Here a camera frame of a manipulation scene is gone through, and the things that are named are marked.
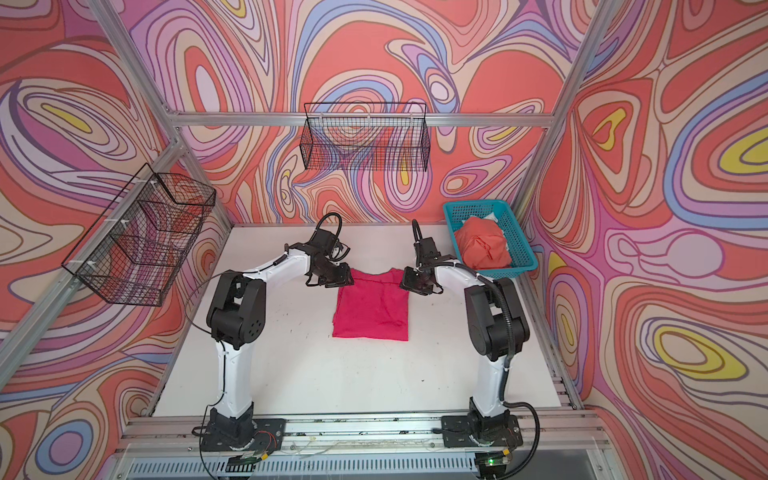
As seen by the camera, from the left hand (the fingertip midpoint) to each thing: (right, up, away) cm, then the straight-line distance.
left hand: (355, 279), depth 99 cm
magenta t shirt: (+7, -8, -4) cm, 11 cm away
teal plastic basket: (+58, +7, +3) cm, 58 cm away
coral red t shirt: (+44, +12, +4) cm, 46 cm away
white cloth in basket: (+52, +23, +16) cm, 59 cm away
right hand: (+18, -4, -1) cm, 19 cm away
